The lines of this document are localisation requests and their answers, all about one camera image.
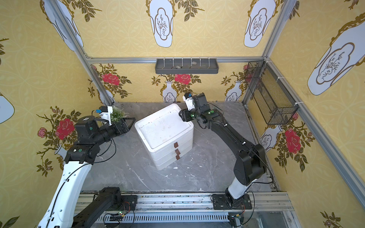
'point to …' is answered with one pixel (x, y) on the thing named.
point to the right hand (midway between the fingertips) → (178, 113)
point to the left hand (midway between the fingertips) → (129, 121)
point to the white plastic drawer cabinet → (164, 136)
